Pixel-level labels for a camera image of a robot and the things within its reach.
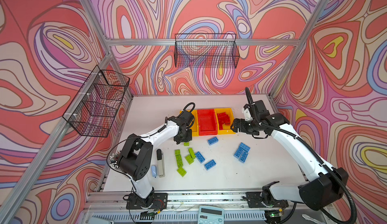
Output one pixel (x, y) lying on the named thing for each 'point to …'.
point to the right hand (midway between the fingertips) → (239, 131)
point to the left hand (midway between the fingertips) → (189, 138)
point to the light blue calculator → (207, 215)
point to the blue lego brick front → (210, 164)
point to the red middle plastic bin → (207, 122)
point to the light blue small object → (154, 171)
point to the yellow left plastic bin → (195, 131)
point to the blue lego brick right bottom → (243, 157)
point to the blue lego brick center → (199, 157)
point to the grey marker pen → (160, 158)
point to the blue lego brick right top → (244, 147)
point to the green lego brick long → (178, 158)
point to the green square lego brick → (189, 159)
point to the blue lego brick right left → (238, 152)
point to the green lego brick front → (182, 171)
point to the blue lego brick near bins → (212, 141)
